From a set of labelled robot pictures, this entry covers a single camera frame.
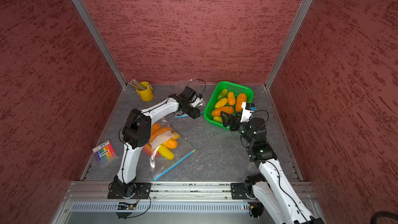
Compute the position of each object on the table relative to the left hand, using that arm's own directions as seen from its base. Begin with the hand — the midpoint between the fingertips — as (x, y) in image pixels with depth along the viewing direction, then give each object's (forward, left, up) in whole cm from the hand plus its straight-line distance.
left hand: (194, 113), depth 97 cm
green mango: (+18, -20, -1) cm, 27 cm away
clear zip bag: (+28, +13, -3) cm, 31 cm away
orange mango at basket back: (+14, -33, 0) cm, 36 cm away
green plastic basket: (+7, -13, -2) cm, 15 cm away
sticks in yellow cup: (+16, +39, +10) cm, 43 cm away
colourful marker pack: (-24, +50, -4) cm, 56 cm away
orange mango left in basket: (-21, +12, +2) cm, 24 cm away
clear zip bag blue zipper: (-33, +15, +1) cm, 36 cm away
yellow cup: (+16, +34, 0) cm, 37 cm away
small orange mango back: (+13, -26, -1) cm, 29 cm away
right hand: (-13, -18, +18) cm, 29 cm away
